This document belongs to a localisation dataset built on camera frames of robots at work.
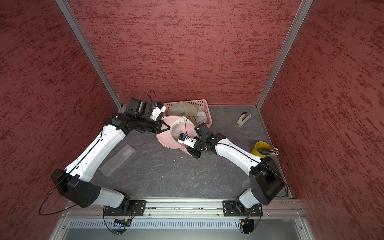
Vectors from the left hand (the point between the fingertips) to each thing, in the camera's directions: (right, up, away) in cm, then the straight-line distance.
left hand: (167, 130), depth 73 cm
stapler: (+50, +6, +37) cm, 63 cm away
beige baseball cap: (+7, +13, +37) cm, 40 cm away
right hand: (+10, -13, +9) cm, 18 cm away
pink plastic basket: (+20, +19, +44) cm, 52 cm away
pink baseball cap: (+5, +3, +6) cm, 8 cm away
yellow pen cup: (+53, -10, +15) cm, 56 cm away
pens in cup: (+55, -11, +3) cm, 56 cm away
